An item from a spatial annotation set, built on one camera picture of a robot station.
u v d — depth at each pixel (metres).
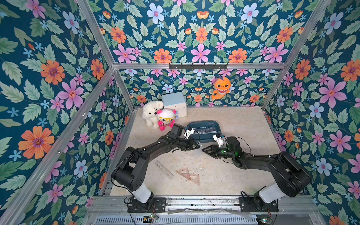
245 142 1.00
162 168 0.87
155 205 0.74
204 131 1.04
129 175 0.45
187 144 0.78
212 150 0.78
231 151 0.72
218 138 0.82
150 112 0.93
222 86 0.98
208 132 1.01
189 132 0.82
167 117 0.96
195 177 0.84
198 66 0.94
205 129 1.05
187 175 0.84
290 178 0.45
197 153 0.85
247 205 0.73
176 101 1.03
